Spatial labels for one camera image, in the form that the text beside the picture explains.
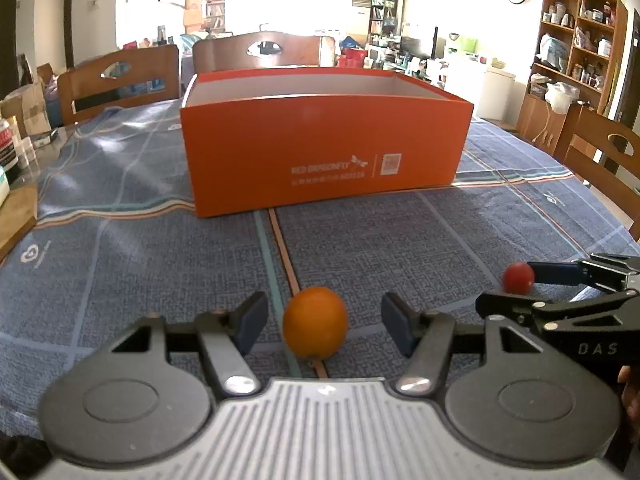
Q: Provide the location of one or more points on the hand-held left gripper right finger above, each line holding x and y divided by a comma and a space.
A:
397, 322

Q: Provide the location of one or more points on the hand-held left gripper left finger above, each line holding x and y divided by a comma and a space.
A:
250, 319

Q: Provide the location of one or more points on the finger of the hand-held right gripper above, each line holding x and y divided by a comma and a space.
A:
510, 305
555, 272

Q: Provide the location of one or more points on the red cherry tomato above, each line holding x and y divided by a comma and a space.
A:
517, 277

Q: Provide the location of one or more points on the large orange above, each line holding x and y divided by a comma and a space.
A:
315, 322

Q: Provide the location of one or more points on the orange cardboard box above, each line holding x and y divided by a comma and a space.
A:
320, 150

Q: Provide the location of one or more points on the person's right hand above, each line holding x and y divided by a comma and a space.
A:
625, 382

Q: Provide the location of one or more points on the blue patterned tablecloth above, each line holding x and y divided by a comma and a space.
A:
150, 260

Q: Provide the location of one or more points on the wooden chair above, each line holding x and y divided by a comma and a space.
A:
220, 52
150, 60
590, 130

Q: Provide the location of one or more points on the white plastic bag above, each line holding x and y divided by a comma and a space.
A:
562, 97

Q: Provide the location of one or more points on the white chest freezer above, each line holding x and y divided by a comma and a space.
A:
465, 85

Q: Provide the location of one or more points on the blue plastic bag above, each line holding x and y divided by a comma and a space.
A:
552, 50

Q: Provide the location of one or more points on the wooden bookshelf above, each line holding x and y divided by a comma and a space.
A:
572, 35

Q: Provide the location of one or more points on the green box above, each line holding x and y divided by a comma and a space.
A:
465, 42

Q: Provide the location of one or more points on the wooden board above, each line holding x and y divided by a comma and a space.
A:
15, 215

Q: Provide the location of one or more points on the black television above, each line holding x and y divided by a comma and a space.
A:
415, 42

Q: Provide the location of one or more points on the red plastic basket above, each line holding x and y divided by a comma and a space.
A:
355, 55

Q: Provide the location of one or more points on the red label jar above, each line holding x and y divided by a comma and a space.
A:
6, 147

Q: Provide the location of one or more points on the brown cardboard box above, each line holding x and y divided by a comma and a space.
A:
27, 107

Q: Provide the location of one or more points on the tall dark bookshelf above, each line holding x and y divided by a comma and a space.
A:
387, 15

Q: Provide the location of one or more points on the beige standing air conditioner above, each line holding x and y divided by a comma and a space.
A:
361, 15

